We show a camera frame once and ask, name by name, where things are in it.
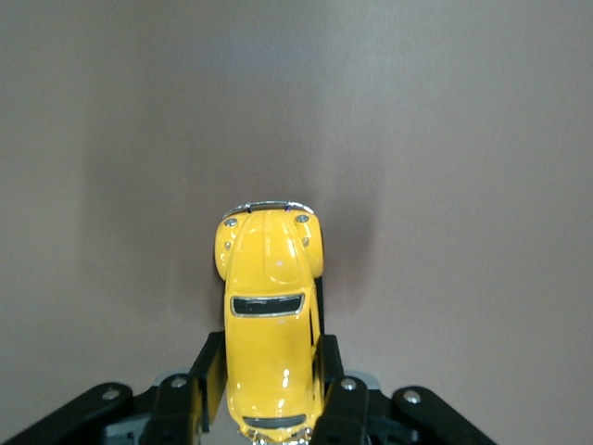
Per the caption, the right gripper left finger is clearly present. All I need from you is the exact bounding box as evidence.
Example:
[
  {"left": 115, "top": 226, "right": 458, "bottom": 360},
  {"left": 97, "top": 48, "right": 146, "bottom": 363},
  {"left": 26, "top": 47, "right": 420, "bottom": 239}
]
[{"left": 0, "top": 331, "right": 229, "bottom": 445}]

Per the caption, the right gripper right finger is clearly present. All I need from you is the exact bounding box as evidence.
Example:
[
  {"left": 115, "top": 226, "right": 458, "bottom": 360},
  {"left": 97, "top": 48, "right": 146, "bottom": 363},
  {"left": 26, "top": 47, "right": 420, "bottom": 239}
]
[{"left": 312, "top": 333, "right": 498, "bottom": 445}]

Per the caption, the yellow beetle toy car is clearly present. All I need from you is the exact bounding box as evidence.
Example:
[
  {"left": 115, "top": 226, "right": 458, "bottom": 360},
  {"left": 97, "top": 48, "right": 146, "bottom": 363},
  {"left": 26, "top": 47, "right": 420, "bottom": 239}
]
[{"left": 213, "top": 199, "right": 325, "bottom": 444}]

